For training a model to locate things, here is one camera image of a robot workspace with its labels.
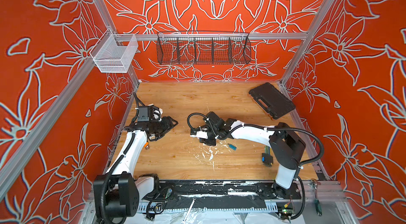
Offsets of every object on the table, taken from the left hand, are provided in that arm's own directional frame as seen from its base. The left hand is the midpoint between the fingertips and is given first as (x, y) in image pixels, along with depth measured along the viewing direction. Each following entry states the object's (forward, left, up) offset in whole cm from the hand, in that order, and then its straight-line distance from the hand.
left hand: (174, 123), depth 82 cm
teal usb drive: (-5, -33, -14) cm, 36 cm away
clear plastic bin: (+35, +42, +19) cm, 57 cm away
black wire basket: (+45, -13, +18) cm, 50 cm away
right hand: (-2, -14, -8) cm, 16 cm away
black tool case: (+25, -62, -8) cm, 67 cm away
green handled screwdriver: (-31, -69, -12) cm, 76 cm away
